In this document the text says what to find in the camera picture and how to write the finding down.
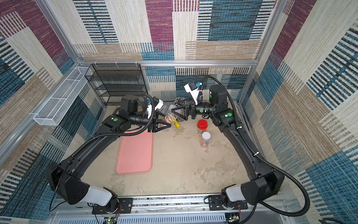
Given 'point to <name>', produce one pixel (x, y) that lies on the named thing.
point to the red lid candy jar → (202, 124)
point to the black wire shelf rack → (113, 81)
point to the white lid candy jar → (204, 141)
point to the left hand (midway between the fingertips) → (170, 122)
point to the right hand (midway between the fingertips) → (178, 109)
